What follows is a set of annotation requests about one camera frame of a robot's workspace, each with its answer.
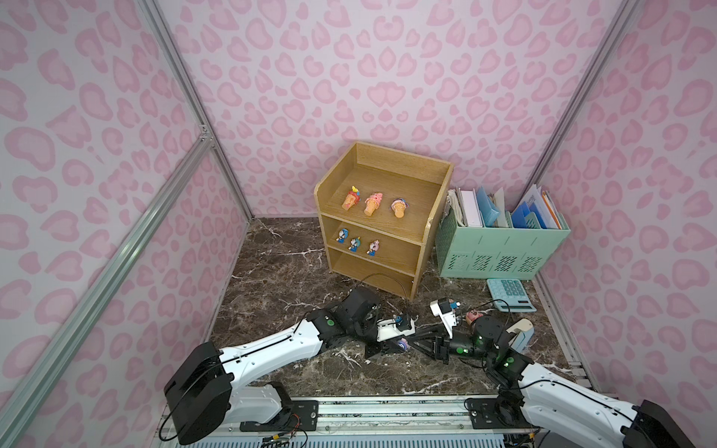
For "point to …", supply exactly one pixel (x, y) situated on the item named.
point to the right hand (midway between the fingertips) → (411, 343)
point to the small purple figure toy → (403, 343)
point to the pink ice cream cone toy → (372, 203)
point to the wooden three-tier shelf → (397, 174)
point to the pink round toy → (472, 314)
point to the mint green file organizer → (497, 252)
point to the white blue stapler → (525, 334)
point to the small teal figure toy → (355, 244)
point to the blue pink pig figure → (373, 247)
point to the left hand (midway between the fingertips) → (401, 339)
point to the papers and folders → (480, 207)
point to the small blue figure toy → (344, 234)
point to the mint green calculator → (509, 295)
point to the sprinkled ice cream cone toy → (352, 199)
